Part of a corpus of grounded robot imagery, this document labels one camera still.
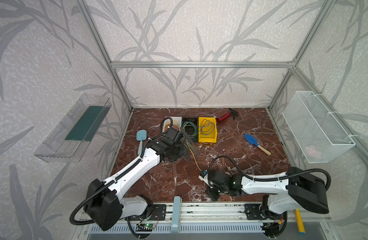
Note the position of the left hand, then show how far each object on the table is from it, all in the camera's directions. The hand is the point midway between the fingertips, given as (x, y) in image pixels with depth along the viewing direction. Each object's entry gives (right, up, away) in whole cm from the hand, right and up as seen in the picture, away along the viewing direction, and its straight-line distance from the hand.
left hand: (188, 146), depth 80 cm
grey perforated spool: (+1, 0, +4) cm, 4 cm away
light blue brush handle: (-5, -29, -11) cm, 31 cm away
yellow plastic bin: (+16, +2, +21) cm, 26 cm away
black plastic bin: (0, +8, +23) cm, 24 cm away
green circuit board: (-21, -38, -8) cm, 44 cm away
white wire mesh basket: (+56, +8, -18) cm, 60 cm away
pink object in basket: (+61, 0, -7) cm, 62 cm away
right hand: (+10, -23, +1) cm, 25 cm away
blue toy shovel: (+44, 0, +22) cm, 49 cm away
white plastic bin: (-10, +13, +27) cm, 32 cm away
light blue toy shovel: (-33, +4, +22) cm, 40 cm away
